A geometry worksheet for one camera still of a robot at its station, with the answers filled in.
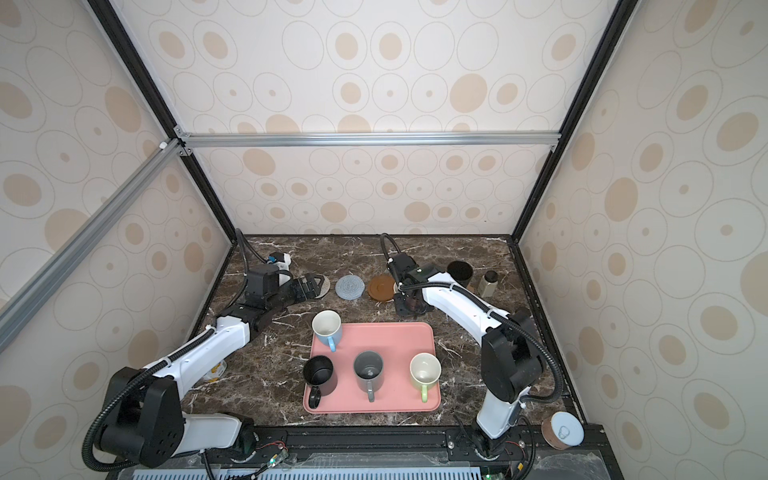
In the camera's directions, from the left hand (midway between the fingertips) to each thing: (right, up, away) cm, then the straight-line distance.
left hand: (319, 276), depth 84 cm
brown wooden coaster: (+17, -5, +18) cm, 26 cm away
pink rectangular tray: (+22, -21, +8) cm, 32 cm away
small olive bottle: (+52, -4, +12) cm, 53 cm away
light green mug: (+30, -26, -2) cm, 39 cm away
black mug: (0, -26, -2) cm, 26 cm away
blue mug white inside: (+1, -15, +5) cm, 16 cm away
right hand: (+26, -10, +3) cm, 28 cm away
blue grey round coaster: (+6, -5, +19) cm, 21 cm away
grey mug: (+14, -25, 0) cm, 29 cm away
